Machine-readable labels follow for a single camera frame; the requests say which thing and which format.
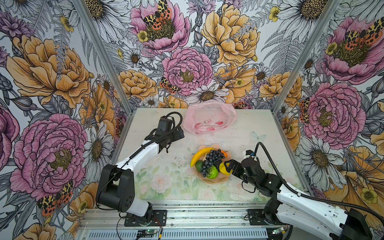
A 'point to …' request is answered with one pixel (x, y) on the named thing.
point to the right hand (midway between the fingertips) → (229, 170)
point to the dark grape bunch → (213, 158)
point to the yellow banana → (199, 153)
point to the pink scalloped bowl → (220, 178)
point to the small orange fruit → (224, 153)
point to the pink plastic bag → (206, 117)
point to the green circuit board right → (279, 231)
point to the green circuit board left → (150, 231)
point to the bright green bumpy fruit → (212, 172)
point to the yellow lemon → (223, 169)
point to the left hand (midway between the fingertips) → (176, 137)
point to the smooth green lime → (199, 165)
